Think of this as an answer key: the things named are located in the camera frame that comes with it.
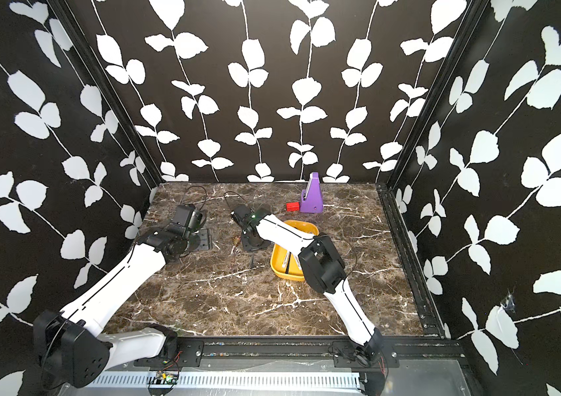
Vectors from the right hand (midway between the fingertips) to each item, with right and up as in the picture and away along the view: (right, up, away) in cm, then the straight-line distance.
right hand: (250, 244), depth 94 cm
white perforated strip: (-1, -36, -24) cm, 43 cm away
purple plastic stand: (+25, +18, +10) cm, 32 cm away
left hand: (-14, +5, -12) cm, 19 cm away
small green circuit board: (-21, -35, -23) cm, 47 cm away
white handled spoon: (+14, -6, -1) cm, 16 cm away
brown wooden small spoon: (-7, +1, +6) cm, 9 cm away
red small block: (+17, +15, +14) cm, 26 cm away
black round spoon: (0, -7, +1) cm, 7 cm away
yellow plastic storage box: (+18, -10, -3) cm, 21 cm away
